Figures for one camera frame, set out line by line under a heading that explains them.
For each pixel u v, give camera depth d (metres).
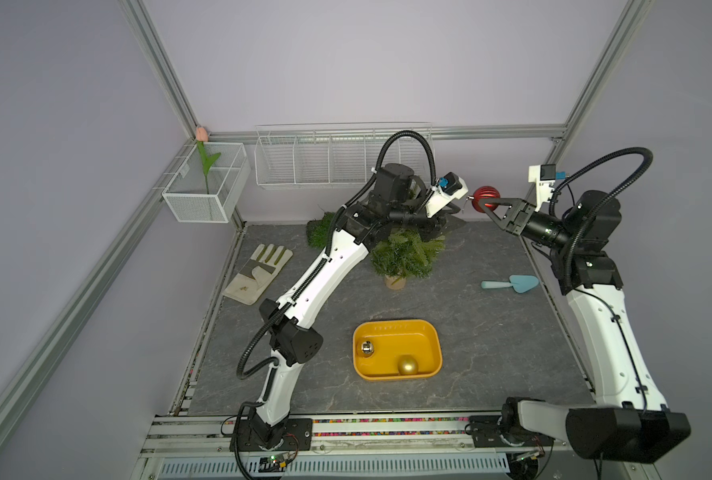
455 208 0.65
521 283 1.01
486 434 0.74
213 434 0.75
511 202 0.55
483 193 0.61
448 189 0.54
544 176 0.55
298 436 0.74
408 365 0.81
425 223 0.59
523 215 0.54
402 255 0.80
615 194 0.43
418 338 0.89
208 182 0.89
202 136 0.90
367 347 0.84
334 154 1.00
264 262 1.08
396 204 0.57
